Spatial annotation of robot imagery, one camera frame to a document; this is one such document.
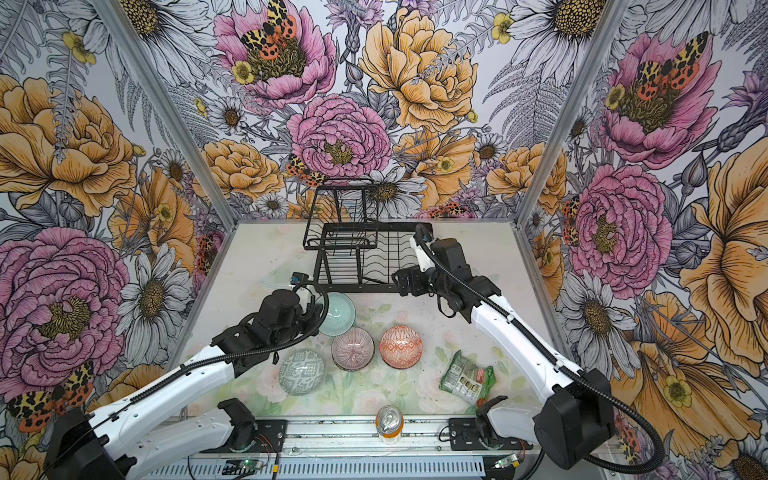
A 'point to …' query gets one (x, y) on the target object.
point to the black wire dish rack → (356, 252)
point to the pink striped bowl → (353, 351)
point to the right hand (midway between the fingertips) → (409, 281)
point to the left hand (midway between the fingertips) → (318, 314)
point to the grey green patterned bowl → (301, 373)
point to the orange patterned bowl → (400, 347)
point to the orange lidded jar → (389, 423)
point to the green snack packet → (468, 381)
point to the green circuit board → (243, 466)
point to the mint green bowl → (341, 314)
